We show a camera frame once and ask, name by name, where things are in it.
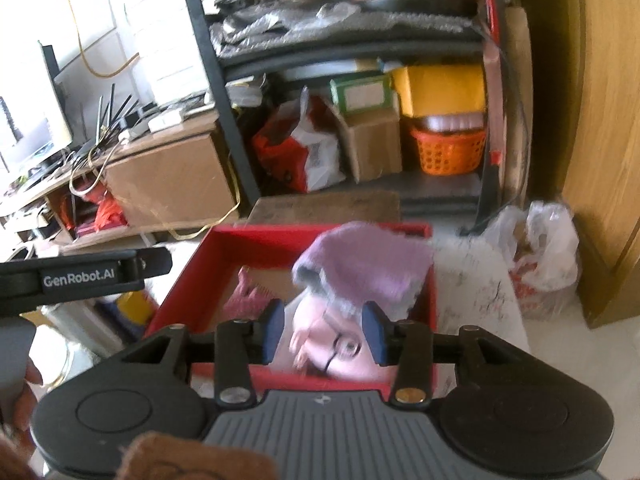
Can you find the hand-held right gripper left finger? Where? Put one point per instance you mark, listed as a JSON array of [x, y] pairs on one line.
[[272, 335]]

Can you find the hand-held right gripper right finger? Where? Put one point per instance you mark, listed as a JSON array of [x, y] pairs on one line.
[[375, 335]]

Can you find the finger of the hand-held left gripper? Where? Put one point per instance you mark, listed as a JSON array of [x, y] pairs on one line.
[[152, 266]]

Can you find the red cardboard box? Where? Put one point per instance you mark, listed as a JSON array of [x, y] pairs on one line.
[[185, 280]]

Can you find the pink doll with glasses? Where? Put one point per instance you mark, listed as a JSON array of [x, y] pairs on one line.
[[312, 332]]

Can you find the pink knitted sock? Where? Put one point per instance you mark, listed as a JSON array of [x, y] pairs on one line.
[[245, 302]]

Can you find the person's left hand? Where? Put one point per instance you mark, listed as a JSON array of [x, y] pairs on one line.
[[27, 405]]

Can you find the blue and yellow can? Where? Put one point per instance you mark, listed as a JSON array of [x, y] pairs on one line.
[[132, 307]]

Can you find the wooden tv stand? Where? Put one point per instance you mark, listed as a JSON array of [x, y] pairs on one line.
[[165, 180]]

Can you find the floral tablecloth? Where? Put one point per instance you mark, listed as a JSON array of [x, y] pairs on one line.
[[480, 310]]

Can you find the wooden board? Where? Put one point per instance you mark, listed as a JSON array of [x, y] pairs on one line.
[[320, 207]]

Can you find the white power strip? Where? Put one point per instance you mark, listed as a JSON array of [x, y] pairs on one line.
[[165, 122]]

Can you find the brown fuzzy cloth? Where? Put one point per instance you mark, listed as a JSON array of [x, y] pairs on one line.
[[200, 460]]

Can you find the black wifi router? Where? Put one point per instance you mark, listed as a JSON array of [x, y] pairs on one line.
[[120, 115]]

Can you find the flat screen tv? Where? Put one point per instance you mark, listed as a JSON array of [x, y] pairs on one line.
[[30, 130]]

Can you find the black shelf rack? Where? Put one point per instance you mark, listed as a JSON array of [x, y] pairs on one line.
[[225, 125]]

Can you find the red and white plastic bag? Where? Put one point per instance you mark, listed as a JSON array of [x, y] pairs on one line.
[[310, 155]]

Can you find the brown cardboard box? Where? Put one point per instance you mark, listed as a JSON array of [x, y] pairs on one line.
[[375, 147]]

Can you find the orange plastic basket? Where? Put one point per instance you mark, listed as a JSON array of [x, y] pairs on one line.
[[447, 152]]

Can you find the clear plastic container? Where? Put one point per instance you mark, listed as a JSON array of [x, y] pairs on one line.
[[450, 124]]

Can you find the green carton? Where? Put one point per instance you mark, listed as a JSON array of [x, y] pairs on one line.
[[360, 96]]

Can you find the yellow carton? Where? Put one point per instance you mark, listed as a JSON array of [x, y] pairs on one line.
[[440, 90]]

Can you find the flat cardboard sheet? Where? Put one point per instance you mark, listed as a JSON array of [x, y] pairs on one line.
[[517, 110]]

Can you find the bubble wrap sheet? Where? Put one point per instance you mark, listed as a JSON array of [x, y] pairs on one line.
[[300, 30]]

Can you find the long red carton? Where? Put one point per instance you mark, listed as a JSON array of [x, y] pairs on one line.
[[492, 60]]

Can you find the wooden cabinet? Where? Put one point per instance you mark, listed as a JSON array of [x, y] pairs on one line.
[[600, 135]]

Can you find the black frying pan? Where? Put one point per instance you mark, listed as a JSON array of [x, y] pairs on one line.
[[425, 5]]

